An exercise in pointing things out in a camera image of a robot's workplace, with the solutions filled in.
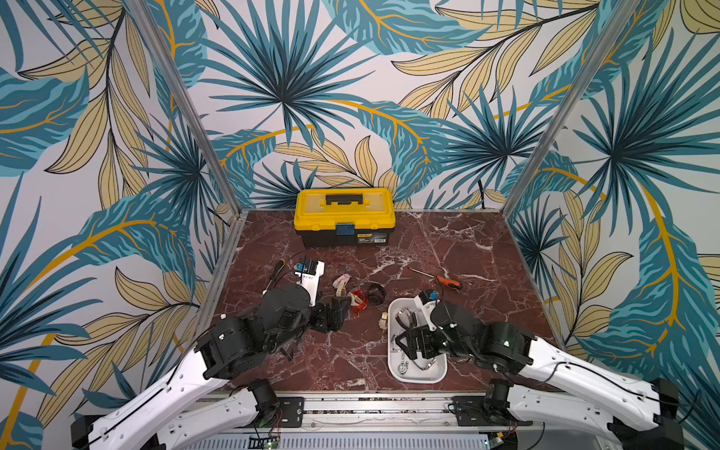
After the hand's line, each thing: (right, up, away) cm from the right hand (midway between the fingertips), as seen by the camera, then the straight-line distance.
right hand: (407, 337), depth 71 cm
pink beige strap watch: (-19, +10, +21) cm, 30 cm away
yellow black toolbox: (-17, +32, +24) cm, 44 cm away
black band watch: (-7, +6, +25) cm, 26 cm away
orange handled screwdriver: (+15, +11, +26) cm, 32 cm away
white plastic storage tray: (+2, 0, +19) cm, 19 cm away
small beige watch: (-5, 0, +13) cm, 14 cm away
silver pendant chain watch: (0, -12, +9) cm, 15 cm away
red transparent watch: (-11, +6, +21) cm, 25 cm away
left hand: (-18, +10, -8) cm, 22 cm away
